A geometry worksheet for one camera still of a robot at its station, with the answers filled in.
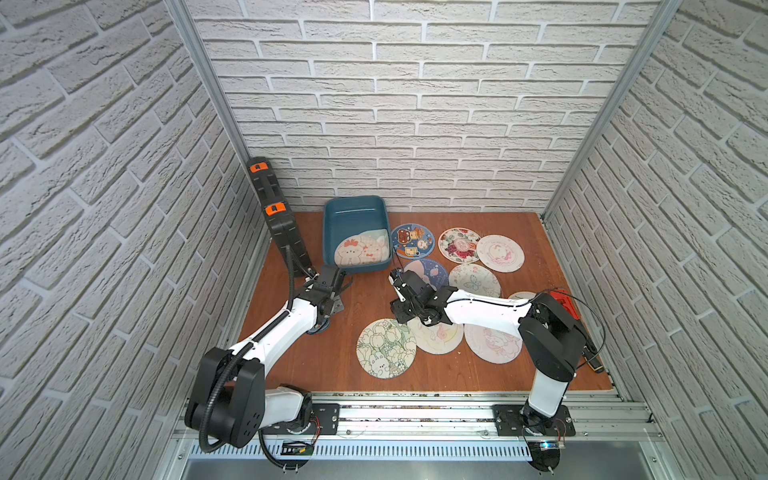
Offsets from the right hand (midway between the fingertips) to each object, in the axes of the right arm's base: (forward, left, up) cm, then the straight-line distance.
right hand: (400, 305), depth 90 cm
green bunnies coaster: (-12, +5, -4) cm, 13 cm away
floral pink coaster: (+26, -24, -4) cm, 36 cm away
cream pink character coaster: (-9, -10, -4) cm, 15 cm away
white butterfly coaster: (+11, -26, -4) cm, 29 cm away
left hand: (+2, +21, +3) cm, 21 cm away
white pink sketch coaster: (+21, -39, -4) cm, 44 cm away
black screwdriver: (-18, -54, -5) cm, 58 cm away
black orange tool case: (+19, +33, +23) cm, 44 cm away
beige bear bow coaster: (+24, +20, -2) cm, 32 cm away
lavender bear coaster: (+15, -12, -5) cm, 20 cm away
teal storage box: (+43, +20, -2) cm, 47 cm away
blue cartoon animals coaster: (+28, -7, -4) cm, 29 cm away
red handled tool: (0, -55, -4) cm, 55 cm away
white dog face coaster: (+3, -41, -5) cm, 41 cm away
